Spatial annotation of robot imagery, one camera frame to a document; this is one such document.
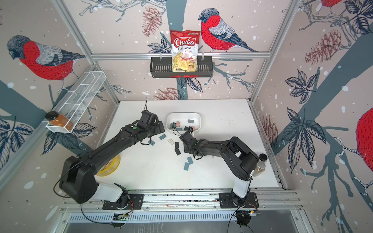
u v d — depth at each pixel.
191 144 0.72
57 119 0.60
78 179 0.41
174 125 1.03
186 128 1.03
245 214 0.70
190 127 1.04
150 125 0.66
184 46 0.85
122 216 0.71
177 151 0.92
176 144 0.95
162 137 0.98
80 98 0.80
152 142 0.95
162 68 0.94
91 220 0.69
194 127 0.99
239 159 0.48
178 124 1.04
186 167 0.86
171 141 0.97
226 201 0.73
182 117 1.07
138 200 0.73
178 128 1.03
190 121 1.07
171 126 1.04
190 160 0.88
